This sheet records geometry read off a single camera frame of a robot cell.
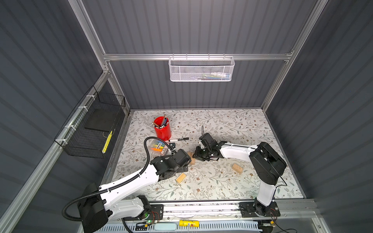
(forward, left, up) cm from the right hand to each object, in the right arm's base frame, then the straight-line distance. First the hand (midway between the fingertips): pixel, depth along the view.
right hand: (193, 157), depth 91 cm
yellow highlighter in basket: (-4, +41, +26) cm, 49 cm away
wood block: (-12, +8, -2) cm, 15 cm away
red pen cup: (+13, +19, +14) cm, 27 cm away
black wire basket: (+1, +53, +27) cm, 60 cm away
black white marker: (+15, +10, -2) cm, 18 cm away
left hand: (-8, +8, +9) cm, 14 cm away
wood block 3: (-2, 0, 0) cm, 2 cm away
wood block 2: (-7, -26, -1) cm, 27 cm away
